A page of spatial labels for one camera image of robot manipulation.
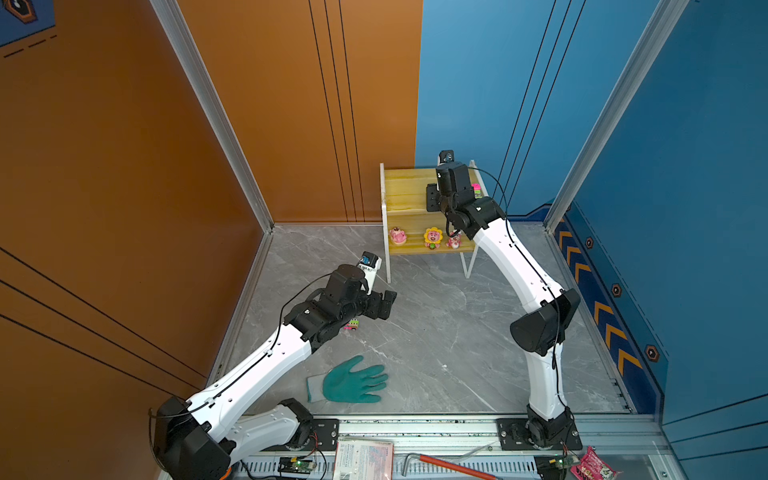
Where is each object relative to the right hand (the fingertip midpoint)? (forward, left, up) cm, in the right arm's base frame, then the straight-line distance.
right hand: (435, 187), depth 82 cm
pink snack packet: (-60, -34, -34) cm, 77 cm away
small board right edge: (-60, -26, -37) cm, 75 cm away
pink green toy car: (-26, +24, -31) cm, 47 cm away
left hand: (-24, +15, -13) cm, 31 cm away
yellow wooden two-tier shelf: (+1, +7, -17) cm, 19 cm away
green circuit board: (-60, +36, -35) cm, 78 cm away
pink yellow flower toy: (-6, 0, -14) cm, 15 cm away
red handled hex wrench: (-59, 0, -35) cm, 69 cm away
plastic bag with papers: (-59, +19, -30) cm, 69 cm away
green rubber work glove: (-42, +26, -33) cm, 60 cm away
